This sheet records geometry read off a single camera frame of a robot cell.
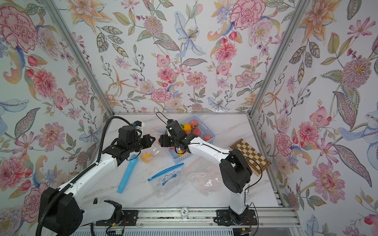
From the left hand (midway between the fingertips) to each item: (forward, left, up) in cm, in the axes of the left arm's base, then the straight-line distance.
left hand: (158, 137), depth 81 cm
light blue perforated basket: (+15, -30, -17) cm, 38 cm away
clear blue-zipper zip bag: (-21, -7, -11) cm, 25 cm away
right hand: (+3, -2, -5) cm, 6 cm away
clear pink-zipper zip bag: (-5, +3, -8) cm, 10 cm away
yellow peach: (-5, +8, -13) cm, 16 cm away
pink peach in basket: (+22, -21, -15) cm, 35 cm away
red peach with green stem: (+16, -23, -16) cm, 32 cm away
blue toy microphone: (-15, +9, +3) cm, 17 cm away
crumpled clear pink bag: (-14, -26, -18) cm, 34 cm away
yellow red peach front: (-12, -13, +4) cm, 18 cm away
